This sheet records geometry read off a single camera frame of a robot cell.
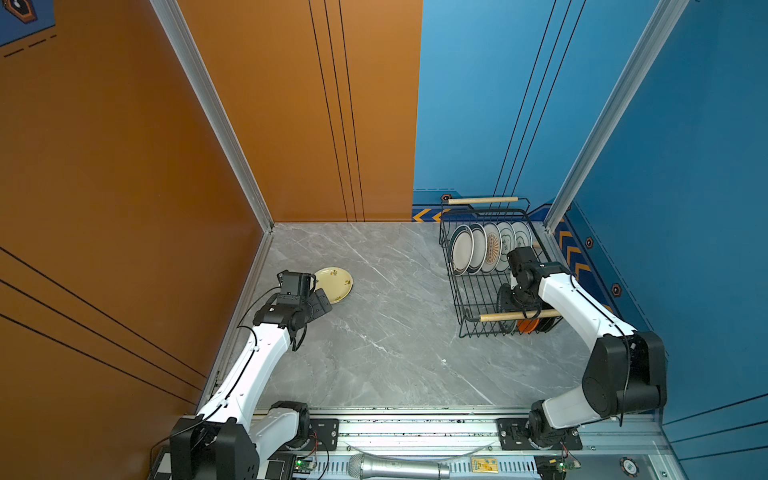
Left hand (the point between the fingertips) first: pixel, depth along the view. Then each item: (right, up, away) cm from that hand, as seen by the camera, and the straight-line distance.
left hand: (312, 303), depth 84 cm
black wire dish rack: (+49, -1, +13) cm, 51 cm away
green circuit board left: (+2, -36, -14) cm, 39 cm away
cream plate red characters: (+3, +4, +19) cm, 20 cm away
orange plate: (+61, -6, -1) cm, 61 cm away
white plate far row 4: (+62, +17, +16) cm, 66 cm away
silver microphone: (+16, -33, -18) cm, 41 cm away
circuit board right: (+65, -34, -16) cm, 75 cm away
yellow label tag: (+44, -35, -15) cm, 58 cm away
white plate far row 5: (+67, +20, +16) cm, 72 cm away
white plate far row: (+47, +16, +21) cm, 54 cm away
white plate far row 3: (+57, +20, +17) cm, 63 cm away
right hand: (+57, -2, +3) cm, 57 cm away
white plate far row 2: (+51, +16, +12) cm, 55 cm away
